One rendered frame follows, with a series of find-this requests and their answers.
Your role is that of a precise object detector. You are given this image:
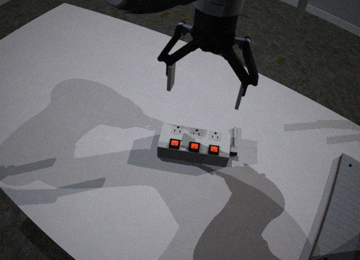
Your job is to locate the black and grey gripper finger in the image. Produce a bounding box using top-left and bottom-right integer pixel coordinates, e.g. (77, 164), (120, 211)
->
(157, 21), (208, 91)
(214, 36), (259, 110)

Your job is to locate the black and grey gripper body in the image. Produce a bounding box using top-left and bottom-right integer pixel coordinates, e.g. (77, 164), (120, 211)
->
(190, 8), (238, 55)

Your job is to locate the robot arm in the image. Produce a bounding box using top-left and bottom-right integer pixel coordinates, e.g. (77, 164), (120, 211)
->
(105, 0), (245, 17)

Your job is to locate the white power strip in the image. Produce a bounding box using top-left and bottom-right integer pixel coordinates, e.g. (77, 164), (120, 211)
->
(157, 123), (237, 167)

